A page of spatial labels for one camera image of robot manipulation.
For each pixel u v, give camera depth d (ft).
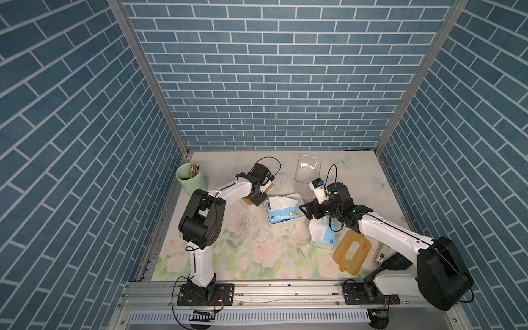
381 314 2.35
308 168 3.67
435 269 1.39
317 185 2.47
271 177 2.92
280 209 2.92
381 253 2.63
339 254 2.76
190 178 2.97
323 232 2.71
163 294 2.44
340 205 2.15
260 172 2.60
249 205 3.00
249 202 2.91
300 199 3.07
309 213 2.52
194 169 2.92
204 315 2.37
